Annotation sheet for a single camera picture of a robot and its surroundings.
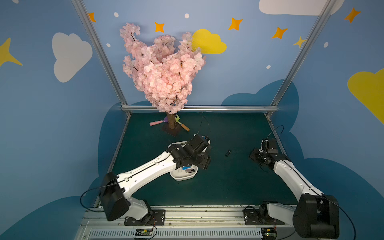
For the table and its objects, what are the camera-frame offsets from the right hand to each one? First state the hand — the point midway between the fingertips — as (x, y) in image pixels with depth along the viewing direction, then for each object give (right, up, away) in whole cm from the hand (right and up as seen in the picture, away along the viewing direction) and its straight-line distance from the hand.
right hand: (253, 152), depth 89 cm
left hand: (-30, 0, -13) cm, 33 cm away
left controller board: (-61, -36, -17) cm, 73 cm away
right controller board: (+1, -38, -16) cm, 41 cm away
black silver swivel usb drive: (-39, -11, +2) cm, 41 cm away
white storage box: (-44, -14, +1) cm, 46 cm away
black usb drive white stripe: (-13, -2, +10) cm, 17 cm away
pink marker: (-66, +19, +25) cm, 73 cm away
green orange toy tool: (-50, +22, +29) cm, 62 cm away
